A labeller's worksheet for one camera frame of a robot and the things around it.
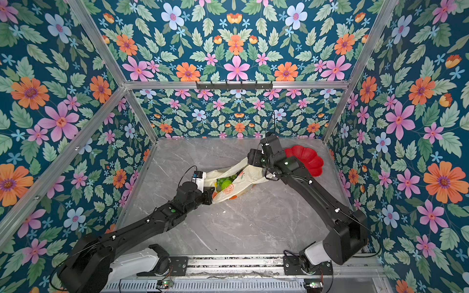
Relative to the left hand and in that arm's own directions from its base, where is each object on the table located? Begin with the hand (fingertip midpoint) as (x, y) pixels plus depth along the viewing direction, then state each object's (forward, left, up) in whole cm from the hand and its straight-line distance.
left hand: (217, 184), depth 82 cm
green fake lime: (+4, -3, -6) cm, 7 cm away
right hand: (+8, -18, +11) cm, 22 cm away
